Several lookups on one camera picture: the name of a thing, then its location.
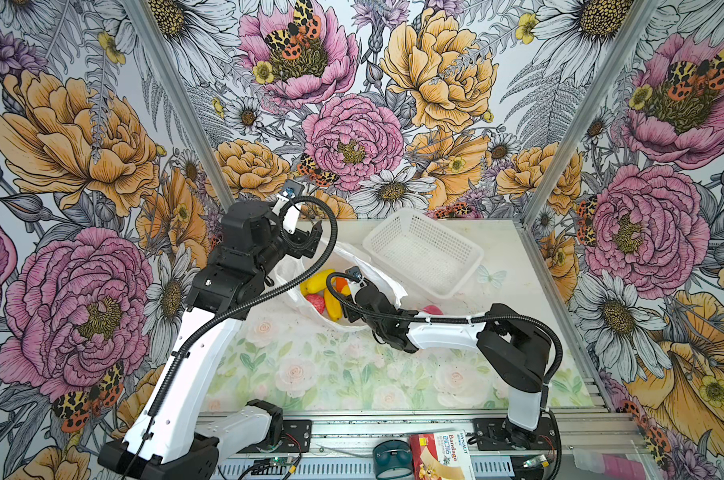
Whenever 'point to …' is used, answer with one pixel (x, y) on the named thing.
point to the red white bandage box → (442, 456)
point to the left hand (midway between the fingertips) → (297, 224)
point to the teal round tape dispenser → (393, 459)
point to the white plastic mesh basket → (423, 253)
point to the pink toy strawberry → (317, 301)
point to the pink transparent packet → (616, 466)
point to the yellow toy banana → (315, 283)
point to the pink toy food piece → (432, 309)
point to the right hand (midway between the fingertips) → (349, 296)
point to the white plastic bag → (340, 256)
